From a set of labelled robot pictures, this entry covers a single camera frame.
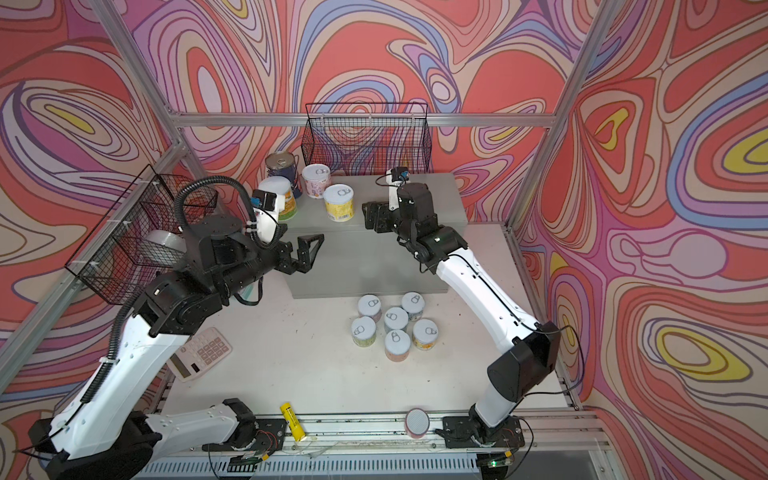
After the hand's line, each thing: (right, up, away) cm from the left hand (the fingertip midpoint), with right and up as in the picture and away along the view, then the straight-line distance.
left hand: (308, 229), depth 59 cm
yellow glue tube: (-7, -47, +15) cm, 50 cm away
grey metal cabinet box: (+5, -7, +43) cm, 44 cm away
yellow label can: (+27, -28, +27) cm, 48 cm away
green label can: (+9, -28, +27) cm, 40 cm away
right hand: (+14, +6, +16) cm, 22 cm away
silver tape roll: (-39, -2, +14) cm, 41 cm away
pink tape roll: (+23, -47, +14) cm, 54 cm away
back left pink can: (+10, -21, +32) cm, 40 cm away
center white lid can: (+19, -24, +30) cm, 43 cm away
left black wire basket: (-43, -2, +10) cm, 44 cm away
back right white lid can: (+24, -21, +32) cm, 45 cm away
